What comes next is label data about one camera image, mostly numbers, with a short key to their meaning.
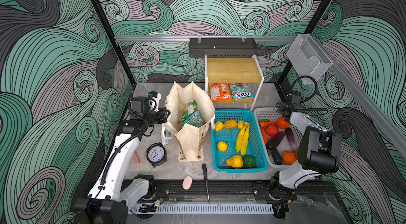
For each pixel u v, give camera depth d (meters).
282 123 0.91
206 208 0.70
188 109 0.92
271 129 0.88
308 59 0.80
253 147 0.85
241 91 0.91
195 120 0.85
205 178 0.76
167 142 0.88
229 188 0.74
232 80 0.78
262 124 0.92
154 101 0.61
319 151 0.46
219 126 0.92
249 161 0.78
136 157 0.82
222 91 0.92
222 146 0.84
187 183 0.75
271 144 0.82
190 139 0.75
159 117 0.65
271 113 0.95
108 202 0.36
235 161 0.76
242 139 0.88
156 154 0.83
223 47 0.92
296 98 0.75
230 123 0.92
